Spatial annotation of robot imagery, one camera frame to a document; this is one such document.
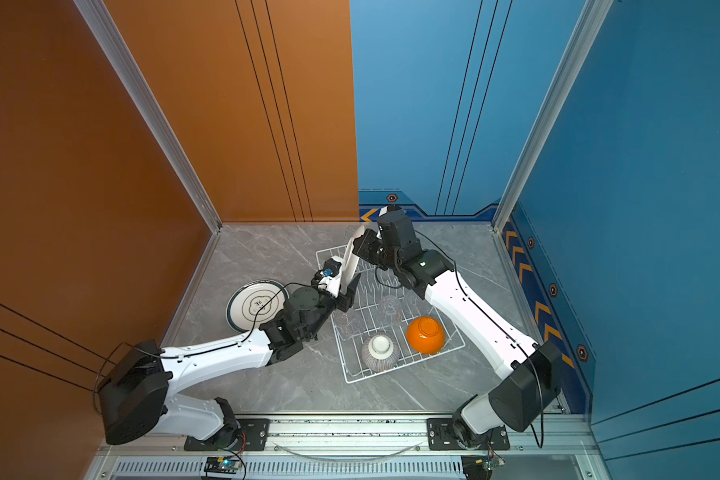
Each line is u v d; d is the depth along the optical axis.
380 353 0.79
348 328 0.83
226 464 0.71
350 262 0.71
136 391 0.42
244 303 0.96
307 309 0.57
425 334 0.83
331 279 0.63
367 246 0.64
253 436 0.74
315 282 0.69
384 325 0.89
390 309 0.94
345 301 0.68
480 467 0.70
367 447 0.73
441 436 0.72
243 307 0.95
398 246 0.54
